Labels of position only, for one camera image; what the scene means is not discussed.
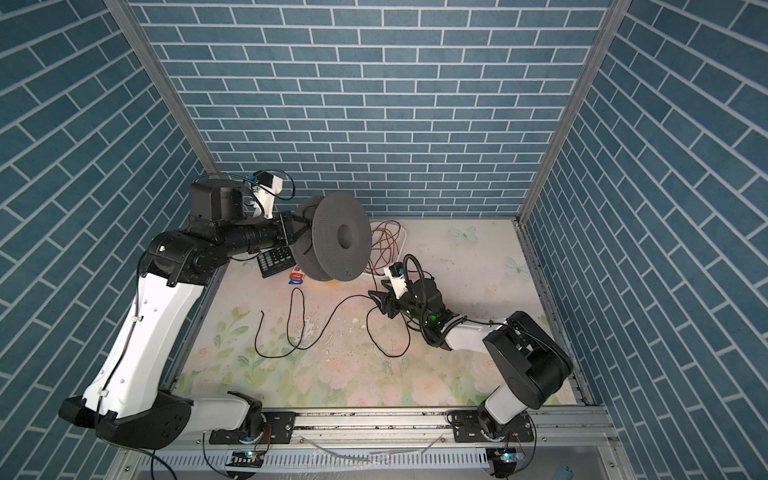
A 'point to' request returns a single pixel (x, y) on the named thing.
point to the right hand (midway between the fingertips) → (374, 285)
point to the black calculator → (275, 260)
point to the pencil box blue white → (296, 277)
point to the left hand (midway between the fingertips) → (311, 222)
